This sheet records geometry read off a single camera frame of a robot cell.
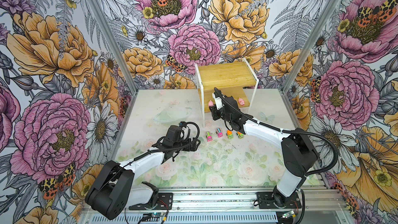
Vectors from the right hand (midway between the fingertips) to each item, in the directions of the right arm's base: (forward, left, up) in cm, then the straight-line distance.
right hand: (211, 110), depth 89 cm
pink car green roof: (-9, +2, -14) cm, 17 cm away
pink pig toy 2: (+5, -18, +1) cm, 18 cm away
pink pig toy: (+3, +1, +3) cm, 4 cm away
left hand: (-15, +12, -12) cm, 22 cm away
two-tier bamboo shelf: (+9, -12, +16) cm, 22 cm away
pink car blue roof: (-6, -5, -15) cm, 17 cm away
